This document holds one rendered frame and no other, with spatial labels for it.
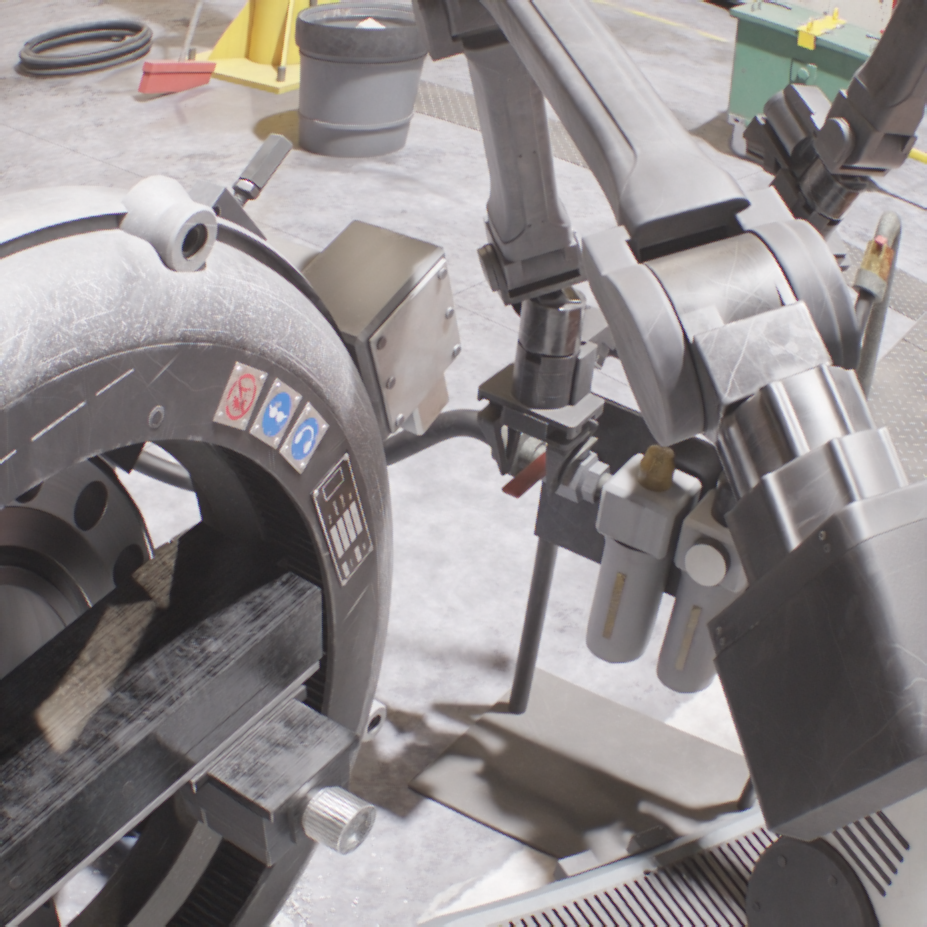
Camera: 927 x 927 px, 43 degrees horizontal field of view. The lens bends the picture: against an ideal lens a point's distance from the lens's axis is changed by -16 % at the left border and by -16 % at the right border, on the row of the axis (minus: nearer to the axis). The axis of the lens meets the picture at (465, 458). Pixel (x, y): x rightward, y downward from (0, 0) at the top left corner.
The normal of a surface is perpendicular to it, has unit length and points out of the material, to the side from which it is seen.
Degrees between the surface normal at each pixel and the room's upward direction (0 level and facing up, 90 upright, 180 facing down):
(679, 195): 30
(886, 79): 83
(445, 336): 90
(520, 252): 118
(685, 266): 21
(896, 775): 109
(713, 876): 0
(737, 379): 38
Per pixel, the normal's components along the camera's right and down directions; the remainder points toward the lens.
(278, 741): 0.07, -0.81
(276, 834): 0.84, 0.37
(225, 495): 0.11, 0.83
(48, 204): 0.22, -0.89
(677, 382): 0.15, 0.36
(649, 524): -0.54, 0.42
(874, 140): 0.36, 0.80
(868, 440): 0.29, -0.45
